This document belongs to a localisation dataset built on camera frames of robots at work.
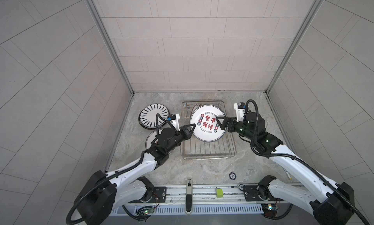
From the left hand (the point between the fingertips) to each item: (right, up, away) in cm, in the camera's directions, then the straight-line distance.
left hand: (198, 125), depth 74 cm
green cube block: (+10, -33, -4) cm, 34 cm away
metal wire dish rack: (-2, -16, +11) cm, 19 cm away
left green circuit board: (-23, -37, -10) cm, 45 cm away
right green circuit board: (+34, -39, -6) cm, 52 cm away
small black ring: (+18, -27, +3) cm, 33 cm away
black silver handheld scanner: (-4, -33, -10) cm, 35 cm away
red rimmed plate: (+5, -2, -1) cm, 5 cm away
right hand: (+11, +3, -1) cm, 12 cm away
